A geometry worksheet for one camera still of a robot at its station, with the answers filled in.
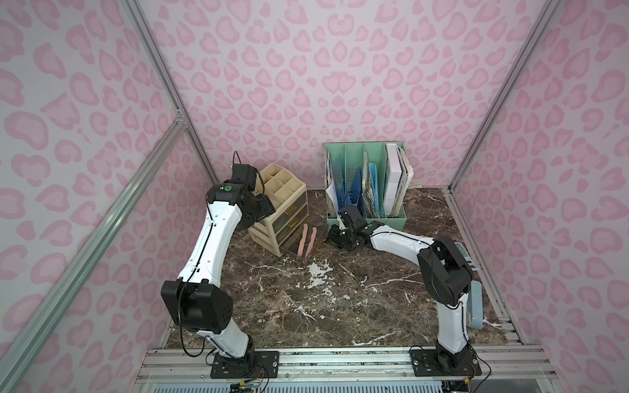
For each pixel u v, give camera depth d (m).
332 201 0.90
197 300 0.42
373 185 0.90
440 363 0.65
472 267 0.90
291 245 1.00
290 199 0.84
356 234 0.74
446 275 0.51
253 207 0.65
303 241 0.99
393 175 0.92
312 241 0.99
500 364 0.73
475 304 0.81
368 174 0.93
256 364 0.72
